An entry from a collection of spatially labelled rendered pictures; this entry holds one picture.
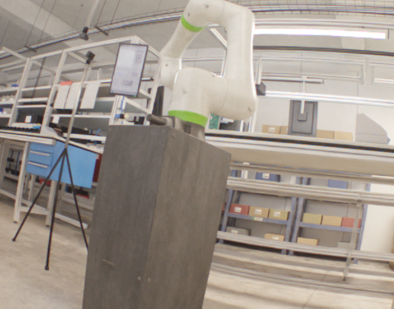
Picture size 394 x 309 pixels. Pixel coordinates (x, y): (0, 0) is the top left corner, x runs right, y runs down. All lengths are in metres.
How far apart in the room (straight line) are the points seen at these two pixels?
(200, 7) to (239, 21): 0.16
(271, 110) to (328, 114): 1.10
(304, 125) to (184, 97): 2.81
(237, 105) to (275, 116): 5.22
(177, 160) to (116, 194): 0.19
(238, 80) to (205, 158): 0.32
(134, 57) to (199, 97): 2.21
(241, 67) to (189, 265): 0.68
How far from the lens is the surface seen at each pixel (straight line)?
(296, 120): 3.82
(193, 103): 1.08
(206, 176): 1.02
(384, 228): 5.88
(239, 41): 1.31
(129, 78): 3.22
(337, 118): 6.15
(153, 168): 0.88
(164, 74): 1.64
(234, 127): 2.02
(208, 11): 1.36
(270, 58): 3.61
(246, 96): 1.15
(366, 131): 1.63
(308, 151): 1.62
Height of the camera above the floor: 0.63
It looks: 9 degrees up
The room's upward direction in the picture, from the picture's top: 10 degrees clockwise
